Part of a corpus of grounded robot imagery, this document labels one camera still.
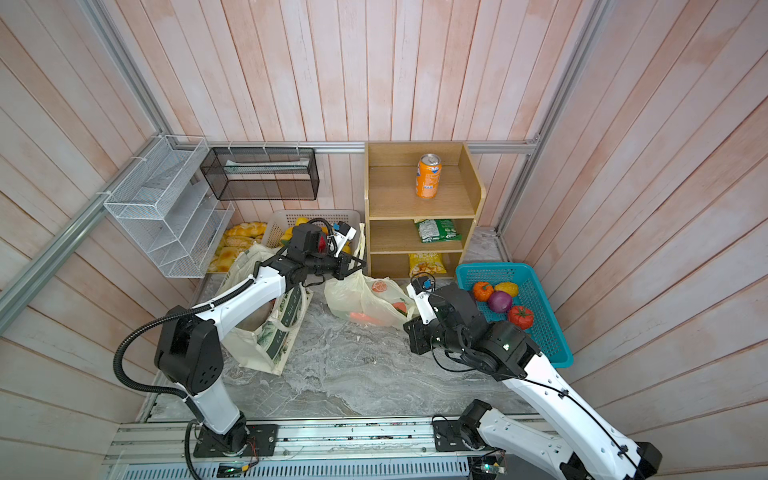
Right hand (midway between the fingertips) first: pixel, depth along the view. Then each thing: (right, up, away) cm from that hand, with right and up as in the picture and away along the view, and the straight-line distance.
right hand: (404, 327), depth 67 cm
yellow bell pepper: (+38, +6, +31) cm, 49 cm away
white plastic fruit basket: (-43, +30, +47) cm, 71 cm away
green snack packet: (+13, +25, +26) cm, 38 cm away
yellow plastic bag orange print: (-9, +4, +16) cm, 19 cm away
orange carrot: (-10, -3, +24) cm, 26 cm away
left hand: (-10, +13, +15) cm, 22 cm away
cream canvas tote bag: (-34, -5, +6) cm, 35 cm away
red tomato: (+38, -2, +23) cm, 44 cm away
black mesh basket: (-48, +46, +38) cm, 77 cm away
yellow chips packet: (+11, +14, +38) cm, 42 cm away
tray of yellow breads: (-60, +23, +43) cm, 77 cm away
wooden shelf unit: (+7, +32, +18) cm, 37 cm away
